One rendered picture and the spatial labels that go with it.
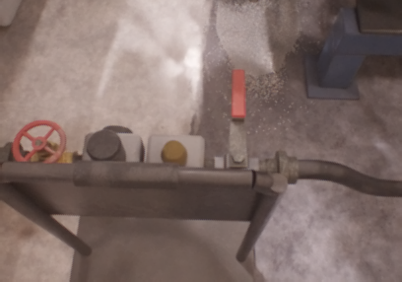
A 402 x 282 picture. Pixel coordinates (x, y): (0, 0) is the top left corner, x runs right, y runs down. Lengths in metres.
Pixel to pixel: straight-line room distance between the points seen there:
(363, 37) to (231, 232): 0.54
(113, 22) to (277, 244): 0.79
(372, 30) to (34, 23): 0.95
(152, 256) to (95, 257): 0.13
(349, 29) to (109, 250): 0.75
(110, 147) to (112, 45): 0.75
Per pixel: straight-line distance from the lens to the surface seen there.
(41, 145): 0.62
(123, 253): 1.06
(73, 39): 1.36
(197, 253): 1.05
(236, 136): 0.63
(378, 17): 1.10
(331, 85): 1.24
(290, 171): 0.64
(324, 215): 1.12
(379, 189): 0.77
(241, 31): 1.32
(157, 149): 0.63
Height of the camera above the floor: 1.04
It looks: 65 degrees down
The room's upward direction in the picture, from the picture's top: straight up
